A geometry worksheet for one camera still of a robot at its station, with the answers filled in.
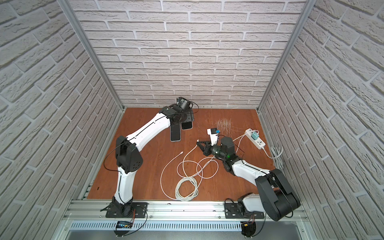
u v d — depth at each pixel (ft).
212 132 2.47
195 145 2.67
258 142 3.18
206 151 2.38
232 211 2.41
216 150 2.38
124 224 2.36
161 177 2.79
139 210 2.38
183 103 2.28
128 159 1.67
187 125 2.85
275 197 1.40
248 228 2.27
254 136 3.13
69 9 2.33
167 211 2.49
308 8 2.28
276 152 3.19
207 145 2.42
